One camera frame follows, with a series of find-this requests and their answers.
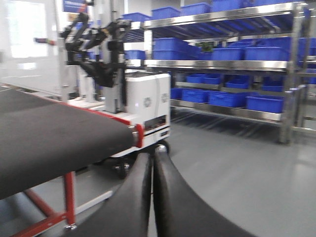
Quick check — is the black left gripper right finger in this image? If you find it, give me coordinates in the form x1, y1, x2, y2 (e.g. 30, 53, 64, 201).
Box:
153, 149, 255, 237

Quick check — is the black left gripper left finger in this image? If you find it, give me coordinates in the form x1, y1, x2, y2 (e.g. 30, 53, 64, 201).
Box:
61, 153, 152, 237

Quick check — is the white mobile robot with arms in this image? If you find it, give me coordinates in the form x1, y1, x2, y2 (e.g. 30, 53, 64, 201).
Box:
58, 0, 172, 180

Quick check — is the row of blue bins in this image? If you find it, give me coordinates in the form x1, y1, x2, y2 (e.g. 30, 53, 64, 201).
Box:
122, 0, 316, 114

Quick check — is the steel rack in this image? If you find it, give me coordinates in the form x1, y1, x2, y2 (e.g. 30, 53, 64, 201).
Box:
143, 1, 316, 145

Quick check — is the blue wall sign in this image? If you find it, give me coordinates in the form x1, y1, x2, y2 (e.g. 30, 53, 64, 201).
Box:
62, 0, 87, 13

